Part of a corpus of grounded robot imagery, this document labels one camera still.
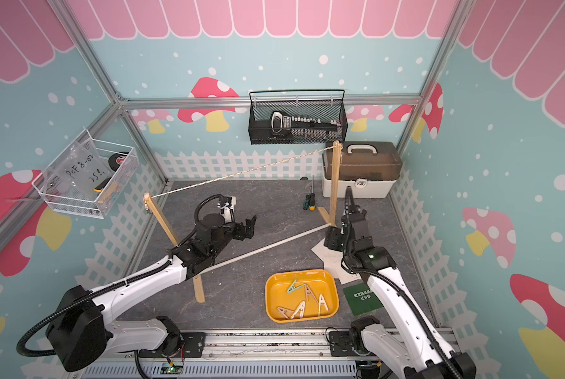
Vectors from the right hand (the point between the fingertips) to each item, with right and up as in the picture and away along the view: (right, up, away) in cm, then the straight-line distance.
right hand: (338, 230), depth 79 cm
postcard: (-3, -10, +16) cm, 20 cm away
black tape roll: (-76, +24, +2) cm, 80 cm away
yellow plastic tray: (-12, -24, +6) cm, 28 cm away
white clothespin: (-5, -25, +4) cm, 26 cm away
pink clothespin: (-10, -22, +6) cm, 25 cm away
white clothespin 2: (-13, -27, +1) cm, 30 cm away
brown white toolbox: (+18, +24, +22) cm, 37 cm away
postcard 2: (+2, -17, +10) cm, 20 cm away
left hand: (-32, +4, +3) cm, 33 cm away
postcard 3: (+9, -25, +5) cm, 27 cm away
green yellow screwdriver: (-7, +11, +32) cm, 35 cm away
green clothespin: (-15, -21, +6) cm, 27 cm away
